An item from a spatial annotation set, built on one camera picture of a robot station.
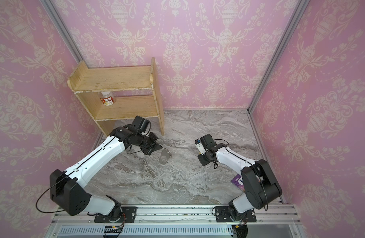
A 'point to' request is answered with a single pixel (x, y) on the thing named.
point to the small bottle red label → (107, 98)
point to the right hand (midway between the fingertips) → (204, 157)
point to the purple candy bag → (238, 181)
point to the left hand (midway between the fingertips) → (165, 146)
